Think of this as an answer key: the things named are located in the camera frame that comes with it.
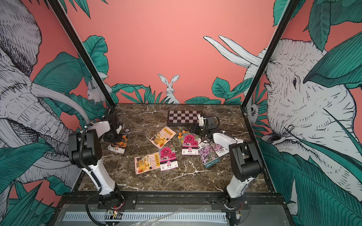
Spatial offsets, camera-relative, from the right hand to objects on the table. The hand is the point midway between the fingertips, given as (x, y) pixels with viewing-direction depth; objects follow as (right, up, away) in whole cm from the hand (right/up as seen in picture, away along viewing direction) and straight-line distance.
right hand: (189, 126), depth 93 cm
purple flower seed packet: (+21, -16, +1) cm, 27 cm away
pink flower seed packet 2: (-14, -21, -4) cm, 26 cm away
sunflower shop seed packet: (-20, -9, +7) cm, 23 cm away
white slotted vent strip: (-22, -45, -23) cm, 55 cm away
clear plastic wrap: (-16, -46, -24) cm, 54 cm away
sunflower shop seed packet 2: (-27, -23, -5) cm, 36 cm away
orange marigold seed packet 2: (-6, -7, +8) cm, 13 cm away
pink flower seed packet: (0, -13, +3) cm, 13 cm away
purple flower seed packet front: (+13, -19, -2) cm, 23 cm away
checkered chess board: (-5, +6, +18) cm, 19 cm away
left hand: (-53, -9, +4) cm, 54 cm away
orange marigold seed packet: (-47, -14, 0) cm, 49 cm away
